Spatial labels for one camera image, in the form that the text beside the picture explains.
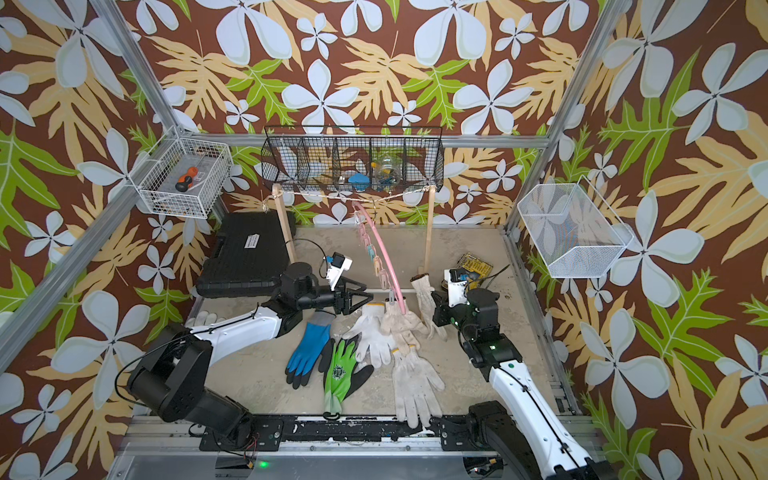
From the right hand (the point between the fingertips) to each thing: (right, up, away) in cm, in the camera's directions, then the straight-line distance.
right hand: (432, 292), depth 79 cm
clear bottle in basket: (-12, +37, +18) cm, 43 cm away
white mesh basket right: (+41, +16, +3) cm, 44 cm away
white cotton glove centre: (-17, -15, +11) cm, 25 cm away
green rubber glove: (-25, -23, +4) cm, 35 cm away
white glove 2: (-72, -10, +16) cm, 74 cm away
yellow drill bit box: (+19, +7, +26) cm, 33 cm away
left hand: (-17, +1, -1) cm, 17 cm away
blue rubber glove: (-36, -21, +3) cm, 42 cm away
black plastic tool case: (-60, +9, +23) cm, 65 cm away
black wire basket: (-18, +40, +12) cm, 45 cm away
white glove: (-7, -11, +7) cm, 15 cm away
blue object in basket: (-21, +34, +14) cm, 42 cm away
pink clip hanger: (-14, +6, +6) cm, 17 cm away
